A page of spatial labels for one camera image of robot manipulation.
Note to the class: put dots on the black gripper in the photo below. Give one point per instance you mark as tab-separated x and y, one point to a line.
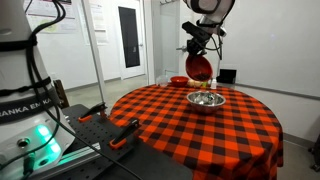
198	45

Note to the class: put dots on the red bowl with dark contents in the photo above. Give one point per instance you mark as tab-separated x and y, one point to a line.
199	68

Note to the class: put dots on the empty red bowl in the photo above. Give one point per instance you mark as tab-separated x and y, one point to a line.
179	81

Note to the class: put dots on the silver metal bowl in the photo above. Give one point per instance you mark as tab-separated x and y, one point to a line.
205	101

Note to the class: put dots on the tray of beige eggs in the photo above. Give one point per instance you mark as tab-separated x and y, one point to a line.
193	84

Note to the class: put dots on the small green bottle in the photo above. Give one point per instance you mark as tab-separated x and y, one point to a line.
205	84

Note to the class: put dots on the small white bottle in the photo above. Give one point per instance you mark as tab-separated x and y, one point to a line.
213	84

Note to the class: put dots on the clear plastic measuring cup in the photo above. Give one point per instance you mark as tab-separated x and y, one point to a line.
162	81

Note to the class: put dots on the white door with dark window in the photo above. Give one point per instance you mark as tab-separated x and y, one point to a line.
130	36

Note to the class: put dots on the red black plaid tablecloth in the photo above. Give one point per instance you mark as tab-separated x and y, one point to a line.
206	140

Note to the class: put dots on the white paper notice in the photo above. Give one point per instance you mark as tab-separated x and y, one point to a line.
98	21

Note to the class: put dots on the black clamp with orange tip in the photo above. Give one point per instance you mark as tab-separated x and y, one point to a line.
125	133
93	110

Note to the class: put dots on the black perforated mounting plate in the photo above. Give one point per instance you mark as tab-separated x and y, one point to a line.
146	163

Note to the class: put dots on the black office chair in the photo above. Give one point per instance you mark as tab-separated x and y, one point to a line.
316	153

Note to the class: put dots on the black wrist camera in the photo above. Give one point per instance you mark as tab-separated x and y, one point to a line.
195	30

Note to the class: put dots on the black wall-mounted tray box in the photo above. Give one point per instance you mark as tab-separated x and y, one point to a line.
227	76

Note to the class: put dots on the aluminium vertical post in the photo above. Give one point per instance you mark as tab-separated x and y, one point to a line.
95	63

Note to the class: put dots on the wall poster with coloured print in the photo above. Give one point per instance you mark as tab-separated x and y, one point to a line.
46	16

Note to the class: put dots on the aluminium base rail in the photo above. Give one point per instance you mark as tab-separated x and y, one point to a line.
80	156

